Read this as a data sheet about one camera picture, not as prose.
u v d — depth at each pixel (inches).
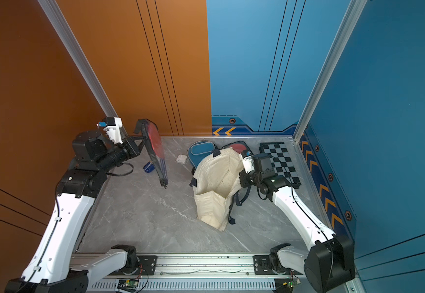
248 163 28.3
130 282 28.1
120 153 21.4
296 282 27.1
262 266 28.5
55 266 14.5
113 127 22.1
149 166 40.2
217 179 37.7
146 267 28.6
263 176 23.7
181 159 42.8
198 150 42.3
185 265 30.1
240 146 44.7
